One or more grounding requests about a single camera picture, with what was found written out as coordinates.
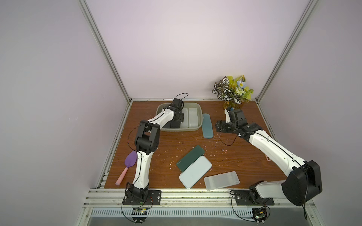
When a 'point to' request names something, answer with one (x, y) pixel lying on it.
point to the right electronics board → (259, 214)
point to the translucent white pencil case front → (221, 180)
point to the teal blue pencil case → (207, 126)
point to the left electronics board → (139, 214)
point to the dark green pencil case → (190, 157)
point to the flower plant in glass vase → (233, 92)
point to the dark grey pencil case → (172, 125)
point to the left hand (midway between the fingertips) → (180, 117)
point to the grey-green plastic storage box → (193, 117)
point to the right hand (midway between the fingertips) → (221, 122)
